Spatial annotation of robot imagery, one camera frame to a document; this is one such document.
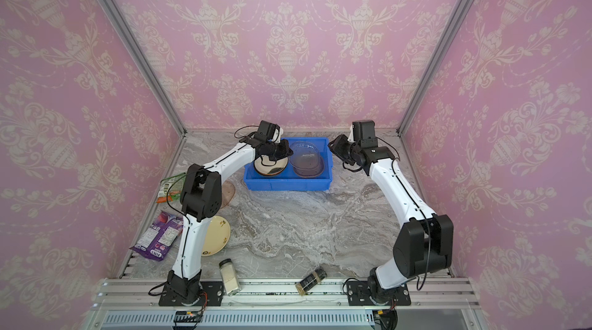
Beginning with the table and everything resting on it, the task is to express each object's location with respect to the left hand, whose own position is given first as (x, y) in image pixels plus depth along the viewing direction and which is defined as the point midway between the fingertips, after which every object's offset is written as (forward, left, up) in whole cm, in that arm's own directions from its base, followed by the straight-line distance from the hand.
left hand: (294, 151), depth 99 cm
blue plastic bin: (-14, +2, -2) cm, 14 cm away
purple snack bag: (-36, +49, -10) cm, 62 cm away
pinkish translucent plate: (-5, -7, -8) cm, 12 cm away
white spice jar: (-47, +19, -8) cm, 52 cm away
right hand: (-8, -14, +13) cm, 21 cm away
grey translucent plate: (-1, -5, -5) cm, 7 cm away
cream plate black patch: (-12, +10, +5) cm, 16 cm away
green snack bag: (-14, +52, -9) cm, 54 cm away
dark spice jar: (-48, -7, -8) cm, 49 cm away
